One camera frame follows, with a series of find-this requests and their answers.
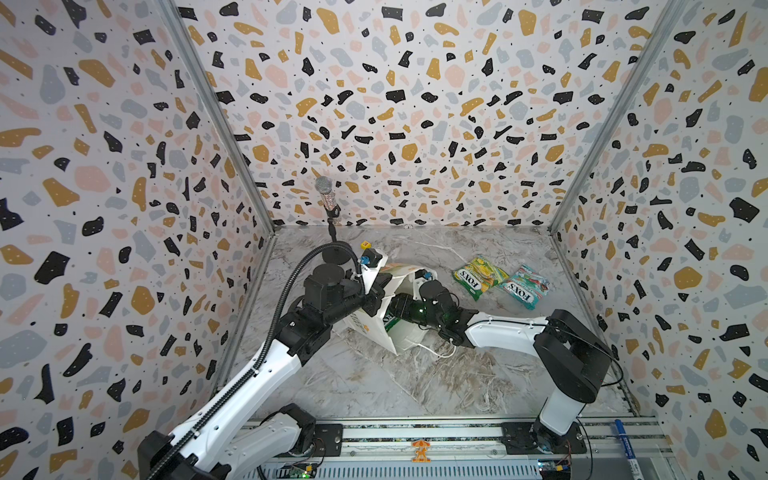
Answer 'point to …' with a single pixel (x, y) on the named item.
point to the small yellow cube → (365, 245)
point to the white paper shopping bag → (402, 335)
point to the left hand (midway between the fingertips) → (389, 271)
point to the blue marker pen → (629, 451)
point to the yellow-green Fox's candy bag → (479, 276)
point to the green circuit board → (296, 473)
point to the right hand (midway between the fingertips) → (381, 298)
